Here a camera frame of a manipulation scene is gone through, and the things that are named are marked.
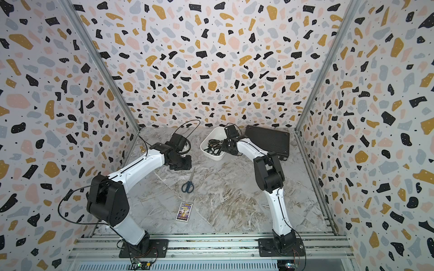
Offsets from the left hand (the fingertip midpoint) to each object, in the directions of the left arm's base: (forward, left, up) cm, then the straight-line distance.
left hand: (191, 165), depth 88 cm
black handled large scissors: (+21, -11, -11) cm, 26 cm away
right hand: (+17, -18, -7) cm, 26 cm away
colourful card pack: (-20, +3, -11) cm, 23 cm away
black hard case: (+23, -47, -7) cm, 52 cm away
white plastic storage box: (+33, -14, -11) cm, 37 cm away
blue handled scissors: (-6, +3, -12) cm, 14 cm away
